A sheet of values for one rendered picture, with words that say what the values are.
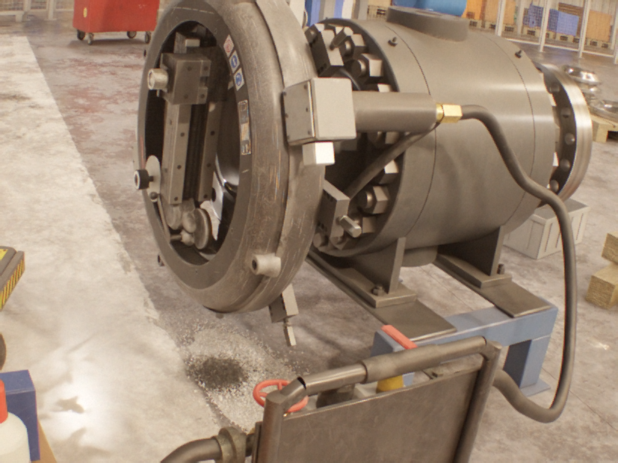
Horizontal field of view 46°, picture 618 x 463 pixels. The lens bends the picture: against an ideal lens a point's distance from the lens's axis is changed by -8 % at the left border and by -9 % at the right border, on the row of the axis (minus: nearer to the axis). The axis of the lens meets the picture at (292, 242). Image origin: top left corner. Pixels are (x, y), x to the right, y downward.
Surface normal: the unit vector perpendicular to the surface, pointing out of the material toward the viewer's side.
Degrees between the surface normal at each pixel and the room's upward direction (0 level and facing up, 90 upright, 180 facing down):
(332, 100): 68
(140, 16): 90
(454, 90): 54
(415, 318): 0
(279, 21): 37
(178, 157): 93
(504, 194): 104
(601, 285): 90
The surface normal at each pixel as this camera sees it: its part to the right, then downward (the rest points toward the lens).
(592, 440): 0.11, -0.92
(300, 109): -0.87, 0.10
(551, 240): 0.65, 0.36
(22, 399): 0.47, 0.48
